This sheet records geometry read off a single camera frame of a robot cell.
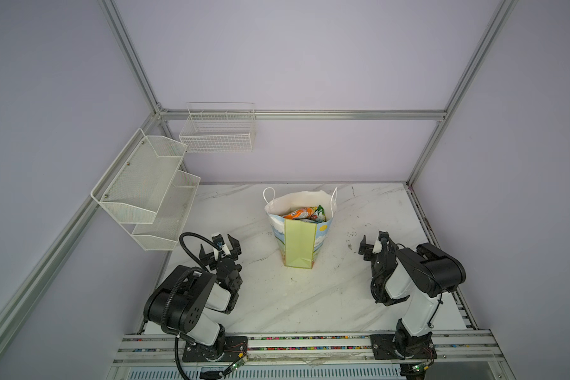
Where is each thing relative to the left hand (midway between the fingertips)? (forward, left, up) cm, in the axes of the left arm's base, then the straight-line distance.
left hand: (215, 240), depth 86 cm
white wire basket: (+65, +11, +7) cm, 66 cm away
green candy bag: (+10, -39, +4) cm, 41 cm away
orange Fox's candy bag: (+6, -33, +9) cm, 35 cm away
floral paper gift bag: (0, -31, +12) cm, 33 cm away
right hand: (+5, -62, -4) cm, 63 cm away
